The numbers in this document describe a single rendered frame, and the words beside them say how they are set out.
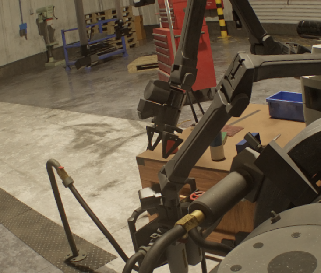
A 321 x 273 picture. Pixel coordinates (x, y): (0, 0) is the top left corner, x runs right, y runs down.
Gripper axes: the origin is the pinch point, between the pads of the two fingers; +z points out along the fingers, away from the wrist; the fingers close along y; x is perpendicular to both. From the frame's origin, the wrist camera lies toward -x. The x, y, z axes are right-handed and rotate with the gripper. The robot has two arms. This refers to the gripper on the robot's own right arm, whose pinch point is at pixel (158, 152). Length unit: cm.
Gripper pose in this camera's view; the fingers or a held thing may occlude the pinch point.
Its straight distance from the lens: 145.7
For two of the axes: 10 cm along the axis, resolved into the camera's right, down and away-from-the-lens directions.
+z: -3.1, 9.5, 0.9
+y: 4.5, 2.3, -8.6
